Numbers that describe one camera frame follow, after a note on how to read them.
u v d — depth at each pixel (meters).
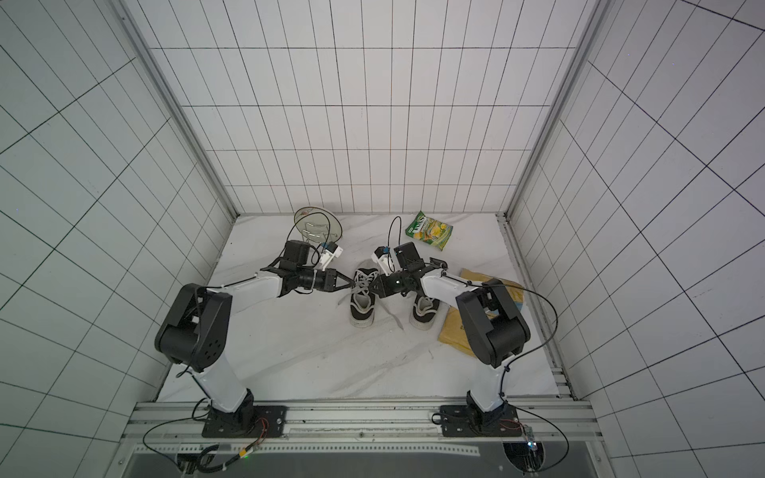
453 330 0.88
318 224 0.98
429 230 1.11
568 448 0.65
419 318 0.85
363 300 0.91
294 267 0.75
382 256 0.85
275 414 0.74
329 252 0.83
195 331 0.48
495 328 0.49
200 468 0.70
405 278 0.77
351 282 0.86
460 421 0.72
